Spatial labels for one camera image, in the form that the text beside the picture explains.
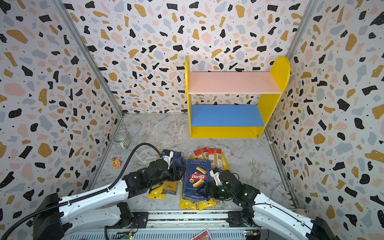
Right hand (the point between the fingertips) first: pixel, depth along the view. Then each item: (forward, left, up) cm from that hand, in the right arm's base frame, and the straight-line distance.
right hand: (199, 192), depth 73 cm
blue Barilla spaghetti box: (+20, +13, -5) cm, 24 cm away
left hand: (+10, +9, +6) cm, 15 cm away
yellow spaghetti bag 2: (-4, +8, -8) cm, 11 cm away
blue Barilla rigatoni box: (+10, +1, 0) cm, 10 cm away
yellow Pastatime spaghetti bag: (-4, -1, -8) cm, 9 cm away
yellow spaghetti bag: (+1, +22, -7) cm, 23 cm away
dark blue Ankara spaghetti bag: (+18, +13, -5) cm, 23 cm away
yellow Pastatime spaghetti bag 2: (+19, -15, -9) cm, 26 cm away
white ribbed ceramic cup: (+35, +55, -8) cm, 66 cm away
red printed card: (-17, -2, -8) cm, 19 cm away
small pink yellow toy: (+19, +52, -7) cm, 56 cm away
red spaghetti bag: (+23, -7, -6) cm, 25 cm away
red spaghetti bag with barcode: (+26, -1, -9) cm, 28 cm away
